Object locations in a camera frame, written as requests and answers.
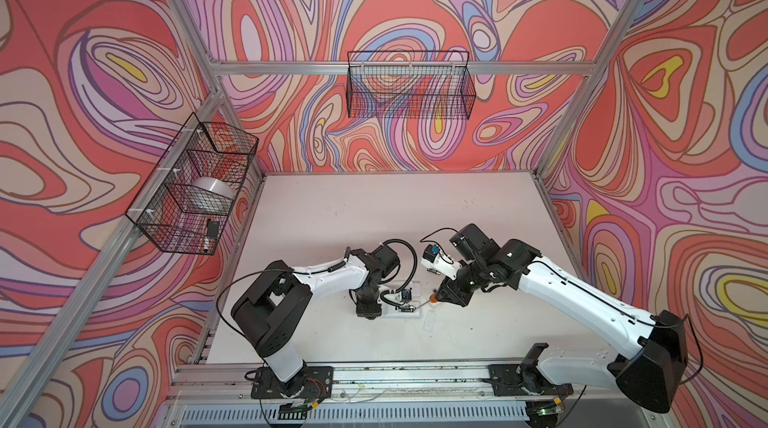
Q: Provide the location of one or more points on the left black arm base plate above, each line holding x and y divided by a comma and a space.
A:
310, 383

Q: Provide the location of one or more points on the black wire basket back wall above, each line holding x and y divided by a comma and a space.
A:
410, 84

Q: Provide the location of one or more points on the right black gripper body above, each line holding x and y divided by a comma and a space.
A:
470, 278

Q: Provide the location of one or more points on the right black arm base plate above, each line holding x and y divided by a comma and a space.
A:
517, 380

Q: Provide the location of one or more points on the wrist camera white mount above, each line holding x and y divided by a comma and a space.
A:
436, 261
403, 300

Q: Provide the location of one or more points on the green circuit board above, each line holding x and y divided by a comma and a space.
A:
293, 413

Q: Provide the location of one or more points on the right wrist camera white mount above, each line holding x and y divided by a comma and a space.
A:
436, 261

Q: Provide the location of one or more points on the slim remote battery cover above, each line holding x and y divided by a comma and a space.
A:
429, 321

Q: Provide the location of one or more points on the aluminium front rail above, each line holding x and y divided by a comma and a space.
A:
422, 380

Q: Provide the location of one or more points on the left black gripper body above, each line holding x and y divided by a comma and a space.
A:
368, 304

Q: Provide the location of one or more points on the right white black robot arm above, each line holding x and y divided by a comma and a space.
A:
644, 355

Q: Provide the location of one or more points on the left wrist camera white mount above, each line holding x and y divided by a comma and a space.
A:
403, 300

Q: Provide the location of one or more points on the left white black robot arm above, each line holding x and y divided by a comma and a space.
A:
271, 309

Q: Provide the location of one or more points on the white tape roll in basket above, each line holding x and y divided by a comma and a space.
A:
214, 186

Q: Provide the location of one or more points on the orange black flathead screwdriver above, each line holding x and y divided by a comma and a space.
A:
430, 302

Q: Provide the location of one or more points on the small black device in basket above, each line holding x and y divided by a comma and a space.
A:
212, 229

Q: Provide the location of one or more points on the long white slim remote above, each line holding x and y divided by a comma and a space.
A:
401, 312

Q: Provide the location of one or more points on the black wire basket wall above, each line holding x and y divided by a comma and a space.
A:
410, 84
169, 211

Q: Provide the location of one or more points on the black wire basket left wall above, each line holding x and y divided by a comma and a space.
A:
169, 211

